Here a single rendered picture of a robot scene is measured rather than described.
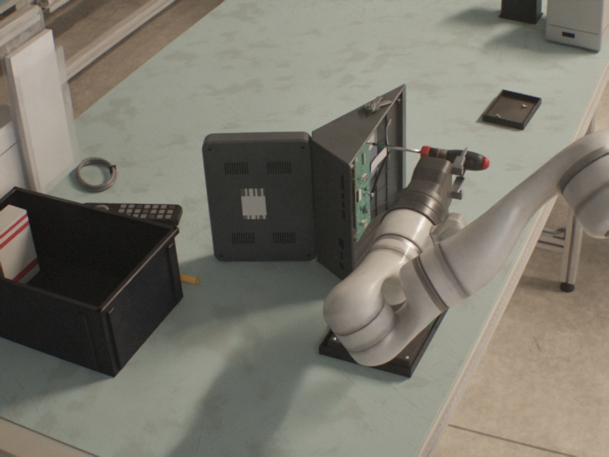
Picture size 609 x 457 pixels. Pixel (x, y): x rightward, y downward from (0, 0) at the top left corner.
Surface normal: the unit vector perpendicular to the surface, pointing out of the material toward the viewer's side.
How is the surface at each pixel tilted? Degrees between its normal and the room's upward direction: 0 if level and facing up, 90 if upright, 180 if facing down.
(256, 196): 90
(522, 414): 0
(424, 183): 7
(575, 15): 90
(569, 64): 0
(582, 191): 72
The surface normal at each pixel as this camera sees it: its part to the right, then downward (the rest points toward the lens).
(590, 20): -0.46, 0.52
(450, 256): -0.39, -0.37
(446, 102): -0.04, -0.82
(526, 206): 0.35, 0.35
